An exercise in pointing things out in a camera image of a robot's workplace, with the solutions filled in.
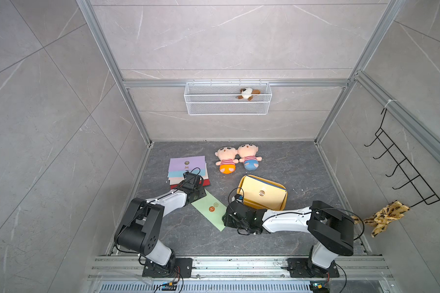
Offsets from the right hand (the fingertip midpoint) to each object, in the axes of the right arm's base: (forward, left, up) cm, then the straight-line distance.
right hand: (223, 220), depth 85 cm
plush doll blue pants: (+37, -15, +6) cm, 41 cm away
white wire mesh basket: (+58, +1, +28) cm, 65 cm away
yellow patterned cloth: (-7, -60, +16) cm, 63 cm away
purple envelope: (+35, +22, -1) cm, 41 cm away
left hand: (+17, +11, +1) cm, 20 cm away
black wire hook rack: (+5, -69, +30) cm, 75 cm away
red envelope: (+16, +10, +7) cm, 21 cm away
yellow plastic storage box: (+6, -17, +1) cm, 18 cm away
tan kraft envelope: (+13, -20, +2) cm, 24 cm away
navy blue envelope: (+17, -22, +4) cm, 29 cm away
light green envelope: (+7, +5, -1) cm, 9 cm away
